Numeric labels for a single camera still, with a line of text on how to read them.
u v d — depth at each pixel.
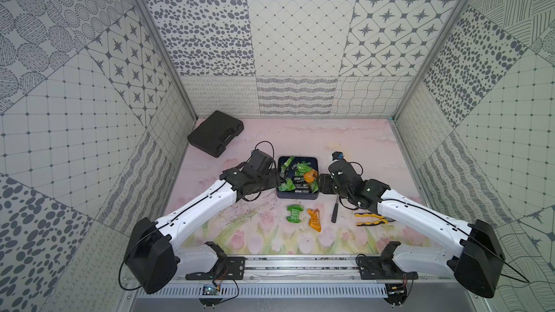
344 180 0.60
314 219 0.84
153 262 0.38
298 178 0.94
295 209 0.86
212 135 1.05
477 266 0.38
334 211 0.88
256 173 0.60
